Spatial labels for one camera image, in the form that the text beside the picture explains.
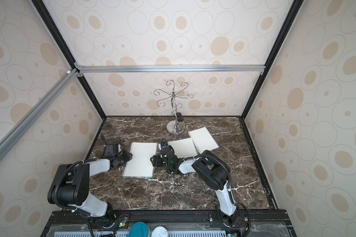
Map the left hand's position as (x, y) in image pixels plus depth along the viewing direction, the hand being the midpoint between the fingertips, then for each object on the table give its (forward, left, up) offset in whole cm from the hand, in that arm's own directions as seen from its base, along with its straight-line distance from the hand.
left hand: (135, 154), depth 96 cm
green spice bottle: (+22, -29, +6) cm, 37 cm away
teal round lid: (-41, -11, +6) cm, 43 cm away
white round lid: (-42, -20, +4) cm, 47 cm away
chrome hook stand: (+24, -25, +28) cm, 45 cm away
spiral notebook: (+8, -32, -6) cm, 33 cm away
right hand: (-2, -16, 0) cm, 16 cm away
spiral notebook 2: (+14, -45, -3) cm, 47 cm away
